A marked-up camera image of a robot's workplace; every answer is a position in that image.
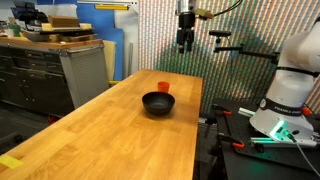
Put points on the beige wrist camera box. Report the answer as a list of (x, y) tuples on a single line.
[(203, 13)]

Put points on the silver metal bar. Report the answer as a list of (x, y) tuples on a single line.
[(246, 112)]

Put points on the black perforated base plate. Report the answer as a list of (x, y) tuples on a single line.
[(240, 130)]

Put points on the orange plastic cup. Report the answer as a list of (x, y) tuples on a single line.
[(163, 86)]

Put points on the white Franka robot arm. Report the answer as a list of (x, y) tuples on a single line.
[(293, 86)]

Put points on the grey tool cabinet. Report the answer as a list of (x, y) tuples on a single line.
[(36, 73)]

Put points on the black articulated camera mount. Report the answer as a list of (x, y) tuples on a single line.
[(246, 52)]

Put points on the yellow tape piece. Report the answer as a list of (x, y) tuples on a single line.
[(10, 161)]

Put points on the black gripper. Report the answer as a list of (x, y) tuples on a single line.
[(185, 26)]

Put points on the black stereo camera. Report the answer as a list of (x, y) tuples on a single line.
[(220, 33)]

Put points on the brown wooden box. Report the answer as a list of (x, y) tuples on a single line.
[(63, 21)]

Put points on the beige leaning panel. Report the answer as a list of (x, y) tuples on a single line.
[(110, 60)]

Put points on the black machine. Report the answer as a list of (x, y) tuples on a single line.
[(30, 16)]

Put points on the black bowl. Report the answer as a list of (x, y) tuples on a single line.
[(158, 103)]

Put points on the stack of flat boards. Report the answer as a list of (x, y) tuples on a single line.
[(60, 33)]

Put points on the green object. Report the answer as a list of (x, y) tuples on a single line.
[(15, 30)]

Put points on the blue board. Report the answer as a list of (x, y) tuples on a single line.
[(106, 43)]

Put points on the yellow spirit level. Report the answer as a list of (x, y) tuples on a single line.
[(111, 7)]

